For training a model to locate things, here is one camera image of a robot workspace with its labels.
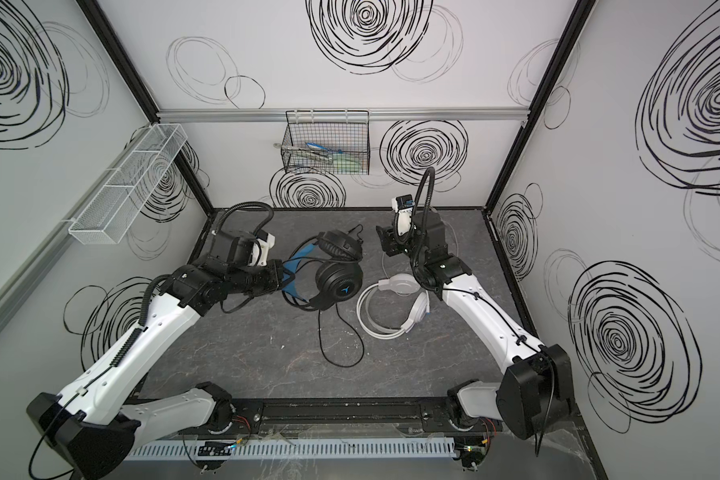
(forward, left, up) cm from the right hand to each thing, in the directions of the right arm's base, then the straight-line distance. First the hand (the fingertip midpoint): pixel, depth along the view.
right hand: (382, 223), depth 78 cm
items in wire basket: (+20, +12, +5) cm, 24 cm away
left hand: (-14, +21, -4) cm, 25 cm away
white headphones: (-5, -8, -22) cm, 24 cm away
